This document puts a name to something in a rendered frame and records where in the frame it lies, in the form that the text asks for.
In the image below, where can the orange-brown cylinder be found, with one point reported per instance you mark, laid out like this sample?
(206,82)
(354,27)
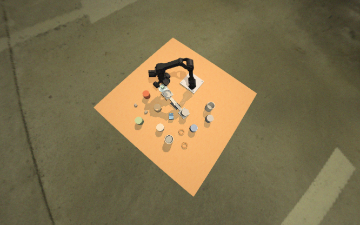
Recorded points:
(146,94)

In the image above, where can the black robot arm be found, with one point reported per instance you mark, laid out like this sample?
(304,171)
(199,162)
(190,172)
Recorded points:
(160,69)

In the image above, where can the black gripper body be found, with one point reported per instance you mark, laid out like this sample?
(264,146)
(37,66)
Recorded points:
(156,84)

